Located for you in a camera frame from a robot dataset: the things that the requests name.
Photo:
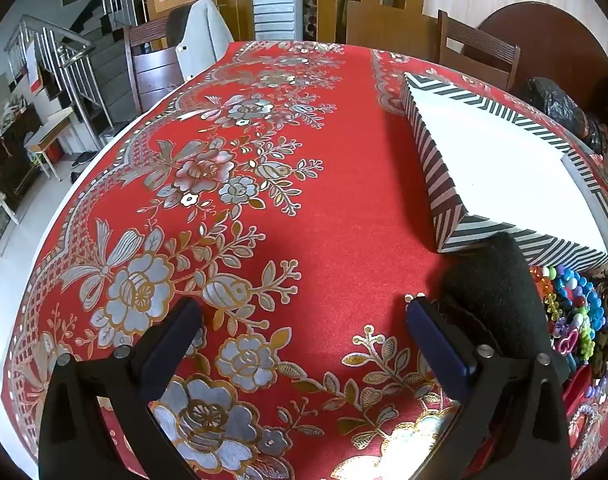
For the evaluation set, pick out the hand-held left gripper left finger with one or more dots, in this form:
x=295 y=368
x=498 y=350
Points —
x=171 y=340

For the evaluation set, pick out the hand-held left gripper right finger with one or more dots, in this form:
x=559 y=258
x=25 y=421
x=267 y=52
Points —
x=436 y=345

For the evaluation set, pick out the black headband with red bow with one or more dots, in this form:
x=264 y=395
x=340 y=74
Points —
x=493 y=285

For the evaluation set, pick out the pile of colourful bead jewelry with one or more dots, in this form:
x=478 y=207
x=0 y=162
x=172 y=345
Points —
x=578 y=320

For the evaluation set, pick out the striped white box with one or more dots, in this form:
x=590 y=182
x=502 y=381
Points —
x=508 y=160

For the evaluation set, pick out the red floral tablecloth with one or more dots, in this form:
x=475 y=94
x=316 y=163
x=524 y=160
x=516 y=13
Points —
x=344 y=185

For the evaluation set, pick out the small white table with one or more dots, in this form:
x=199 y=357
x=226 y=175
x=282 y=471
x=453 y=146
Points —
x=46 y=132

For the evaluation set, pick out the dark wooden cabinet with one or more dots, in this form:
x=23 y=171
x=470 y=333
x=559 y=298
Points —
x=9 y=155

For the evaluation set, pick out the black plastic bag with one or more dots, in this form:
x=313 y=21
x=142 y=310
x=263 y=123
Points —
x=558 y=105

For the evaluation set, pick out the dark wooden chair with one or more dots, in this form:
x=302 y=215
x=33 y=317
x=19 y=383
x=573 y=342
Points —
x=151 y=70

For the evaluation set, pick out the slatted wooden chair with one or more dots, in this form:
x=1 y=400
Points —
x=478 y=47

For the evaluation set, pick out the metal stair railing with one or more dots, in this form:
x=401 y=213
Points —
x=59 y=60

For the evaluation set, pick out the white jacket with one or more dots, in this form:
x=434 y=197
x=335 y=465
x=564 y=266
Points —
x=204 y=35

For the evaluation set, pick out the glossy wooden chair back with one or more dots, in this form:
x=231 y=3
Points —
x=388 y=27

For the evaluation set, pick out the round brown tabletop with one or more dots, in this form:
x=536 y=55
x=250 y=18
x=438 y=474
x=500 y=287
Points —
x=548 y=35

